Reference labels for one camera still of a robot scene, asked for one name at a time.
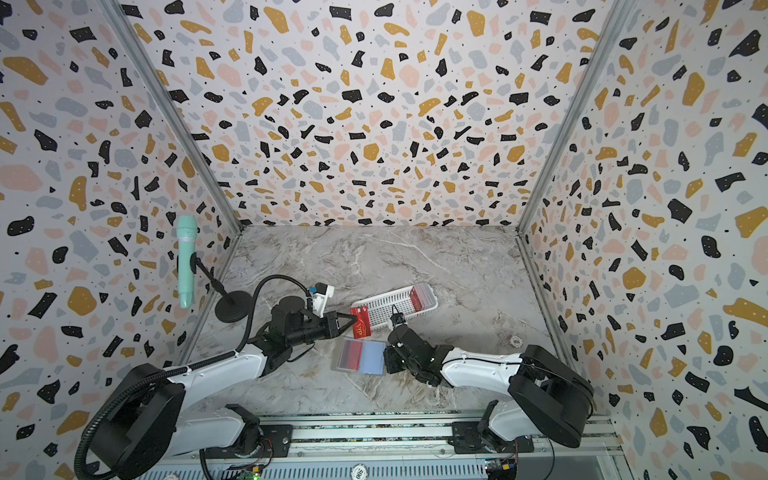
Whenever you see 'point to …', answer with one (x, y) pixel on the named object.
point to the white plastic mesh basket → (380, 306)
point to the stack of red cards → (417, 297)
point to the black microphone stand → (231, 307)
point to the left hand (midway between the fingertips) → (363, 319)
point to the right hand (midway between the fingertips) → (389, 354)
